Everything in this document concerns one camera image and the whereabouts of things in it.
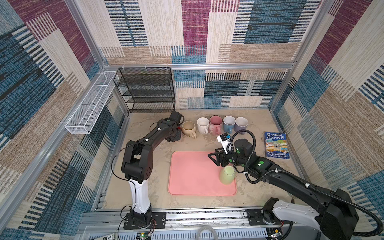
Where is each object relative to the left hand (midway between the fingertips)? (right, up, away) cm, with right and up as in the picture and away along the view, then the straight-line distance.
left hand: (174, 134), depth 96 cm
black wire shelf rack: (-21, +32, +12) cm, 40 cm away
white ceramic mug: (+19, +6, +9) cm, 22 cm away
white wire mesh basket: (-40, +9, -25) cm, 48 cm away
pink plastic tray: (+13, -22, -9) cm, 27 cm away
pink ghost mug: (+27, +7, +6) cm, 29 cm away
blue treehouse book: (+65, -7, 0) cm, 65 cm away
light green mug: (+29, -20, -19) cm, 40 cm away
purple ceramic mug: (+47, +7, +15) cm, 50 cm away
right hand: (+22, -10, -19) cm, 31 cm away
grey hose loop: (+18, -43, -23) cm, 52 cm away
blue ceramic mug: (+37, +8, +8) cm, 38 cm away
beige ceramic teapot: (+9, +3, +8) cm, 12 cm away
